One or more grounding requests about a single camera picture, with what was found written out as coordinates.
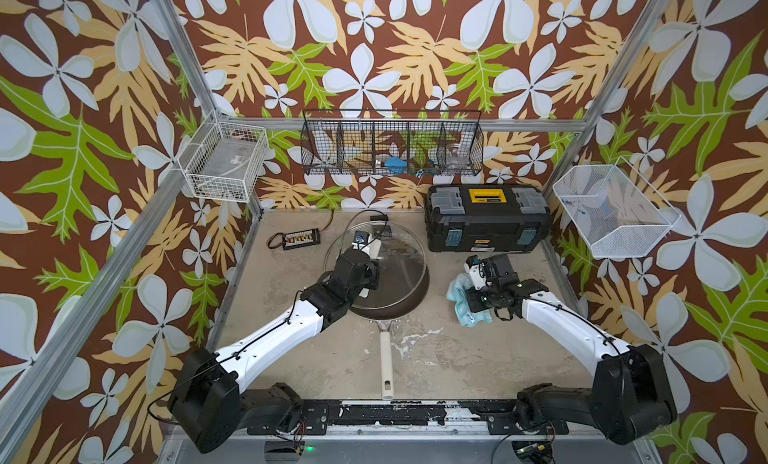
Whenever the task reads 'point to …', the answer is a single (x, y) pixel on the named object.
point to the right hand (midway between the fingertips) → (467, 294)
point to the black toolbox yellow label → (487, 218)
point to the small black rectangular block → (379, 218)
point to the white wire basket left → (224, 160)
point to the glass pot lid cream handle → (401, 262)
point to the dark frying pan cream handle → (384, 320)
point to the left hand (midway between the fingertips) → (372, 255)
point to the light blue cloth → (458, 295)
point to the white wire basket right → (617, 212)
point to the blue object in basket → (396, 166)
